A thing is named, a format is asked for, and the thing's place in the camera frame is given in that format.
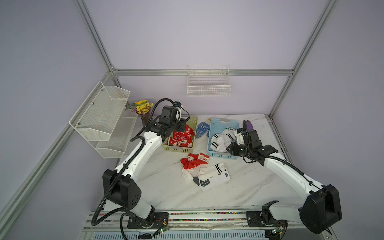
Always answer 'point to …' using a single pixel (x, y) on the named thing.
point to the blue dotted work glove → (202, 128)
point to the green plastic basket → (192, 122)
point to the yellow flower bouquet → (141, 106)
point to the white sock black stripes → (219, 142)
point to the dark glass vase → (145, 118)
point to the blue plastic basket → (217, 126)
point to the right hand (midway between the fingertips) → (229, 150)
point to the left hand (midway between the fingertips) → (181, 124)
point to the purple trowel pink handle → (249, 125)
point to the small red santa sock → (193, 160)
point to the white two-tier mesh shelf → (104, 119)
